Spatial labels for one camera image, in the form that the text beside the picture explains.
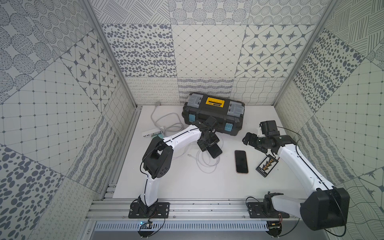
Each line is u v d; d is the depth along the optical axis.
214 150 0.88
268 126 0.64
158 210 0.73
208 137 0.75
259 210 0.73
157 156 0.52
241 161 1.17
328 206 0.39
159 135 1.01
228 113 0.93
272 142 0.57
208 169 0.88
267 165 0.88
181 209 0.76
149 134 0.99
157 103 1.22
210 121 0.73
